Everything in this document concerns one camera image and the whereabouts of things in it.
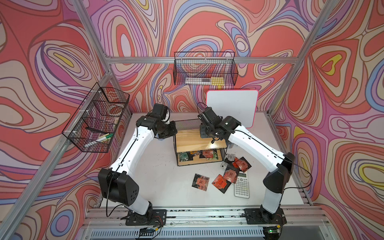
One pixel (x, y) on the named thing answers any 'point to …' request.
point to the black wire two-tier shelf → (191, 149)
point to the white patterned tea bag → (230, 157)
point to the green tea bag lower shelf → (184, 156)
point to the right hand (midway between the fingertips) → (206, 134)
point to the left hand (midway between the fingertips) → (177, 131)
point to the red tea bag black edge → (200, 182)
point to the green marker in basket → (109, 136)
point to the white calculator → (241, 188)
